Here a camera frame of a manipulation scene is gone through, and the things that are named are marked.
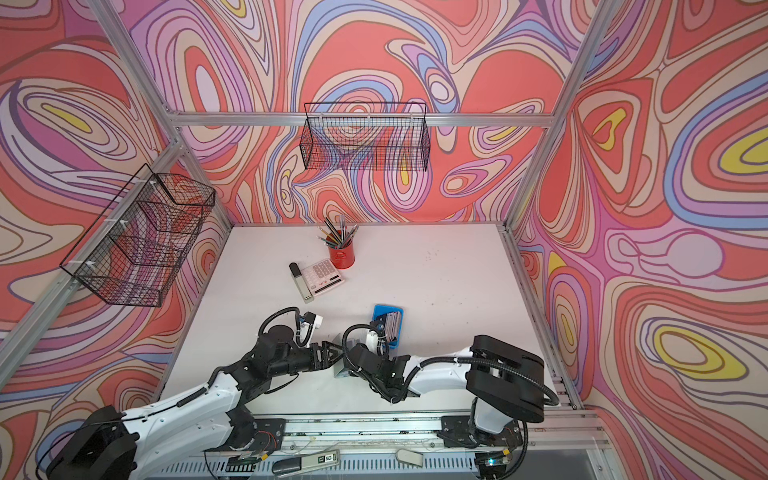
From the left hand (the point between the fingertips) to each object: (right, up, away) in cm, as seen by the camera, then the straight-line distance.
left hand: (348, 353), depth 77 cm
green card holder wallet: (-2, -5, +1) cm, 5 cm away
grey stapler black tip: (-18, +16, +21) cm, 32 cm away
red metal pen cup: (-5, +25, +27) cm, 37 cm away
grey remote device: (-12, -21, -12) cm, 27 cm away
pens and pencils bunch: (-7, +31, +27) cm, 42 cm away
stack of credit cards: (+12, +5, +11) cm, 17 cm away
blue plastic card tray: (+8, +8, +15) cm, 19 cm away
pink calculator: (-12, +18, +24) cm, 33 cm away
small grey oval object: (+16, -21, -9) cm, 28 cm away
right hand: (+2, -5, +7) cm, 9 cm away
